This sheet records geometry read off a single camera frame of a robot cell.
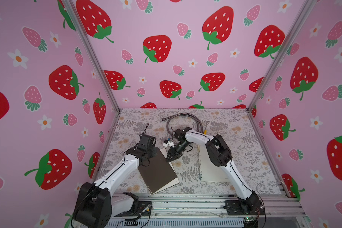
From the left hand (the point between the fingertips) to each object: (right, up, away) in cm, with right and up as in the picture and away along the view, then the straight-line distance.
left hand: (154, 150), depth 87 cm
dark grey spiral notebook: (+4, -15, -3) cm, 15 cm away
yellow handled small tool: (+36, +10, +20) cm, 42 cm away
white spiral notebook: (+35, -13, -3) cm, 37 cm away
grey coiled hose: (+9, +22, +28) cm, 37 cm away
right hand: (+11, -9, +3) cm, 15 cm away
